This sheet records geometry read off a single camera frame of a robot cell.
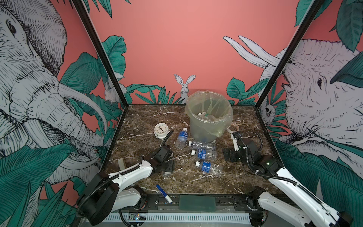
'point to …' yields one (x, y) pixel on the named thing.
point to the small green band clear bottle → (166, 174)
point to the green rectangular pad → (197, 203)
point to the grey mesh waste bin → (210, 113)
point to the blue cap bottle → (183, 136)
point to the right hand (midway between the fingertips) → (228, 147)
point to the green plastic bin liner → (210, 114)
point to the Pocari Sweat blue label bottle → (210, 155)
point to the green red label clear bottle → (210, 117)
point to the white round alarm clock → (161, 130)
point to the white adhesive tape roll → (230, 131)
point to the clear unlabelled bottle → (202, 144)
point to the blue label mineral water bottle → (207, 167)
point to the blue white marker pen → (167, 196)
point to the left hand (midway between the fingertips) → (171, 163)
